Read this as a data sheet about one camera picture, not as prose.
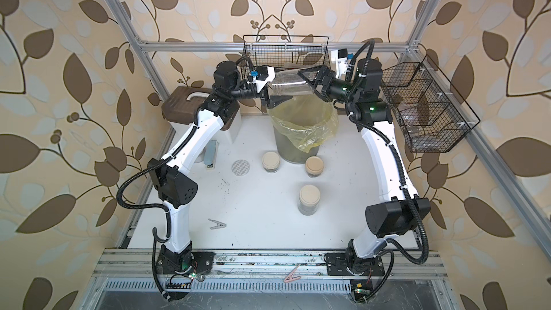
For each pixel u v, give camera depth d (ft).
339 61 1.96
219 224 2.71
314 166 2.99
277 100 2.07
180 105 3.76
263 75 1.82
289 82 2.15
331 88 1.90
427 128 2.46
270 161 3.09
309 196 2.54
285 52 2.99
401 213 1.36
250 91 2.07
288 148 3.10
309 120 3.43
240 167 3.25
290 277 2.32
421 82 2.69
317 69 1.84
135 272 2.41
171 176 1.61
